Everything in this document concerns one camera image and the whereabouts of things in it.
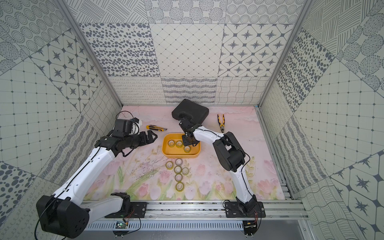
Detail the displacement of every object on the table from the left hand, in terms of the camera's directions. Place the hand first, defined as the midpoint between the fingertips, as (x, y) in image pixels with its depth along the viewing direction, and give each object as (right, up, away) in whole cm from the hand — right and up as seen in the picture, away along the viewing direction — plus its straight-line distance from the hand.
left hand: (149, 135), depth 79 cm
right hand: (+21, -7, +19) cm, 29 cm away
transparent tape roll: (+8, -7, +19) cm, 22 cm away
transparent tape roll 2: (+14, -8, +18) cm, 24 cm away
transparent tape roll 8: (+15, -25, +5) cm, 30 cm away
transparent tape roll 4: (+9, -19, +10) cm, 23 cm away
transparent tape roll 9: (+16, -29, +2) cm, 33 cm away
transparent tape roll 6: (+14, -22, +8) cm, 27 cm away
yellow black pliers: (+44, +4, +28) cm, 52 cm away
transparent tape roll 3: (+19, -11, +16) cm, 27 cm away
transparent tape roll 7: (+19, -22, +8) cm, 30 cm away
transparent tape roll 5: (+14, -18, +11) cm, 25 cm away
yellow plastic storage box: (+12, -13, +17) cm, 24 cm away
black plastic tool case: (+19, +17, +36) cm, 44 cm away
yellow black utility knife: (-4, +2, +26) cm, 26 cm away
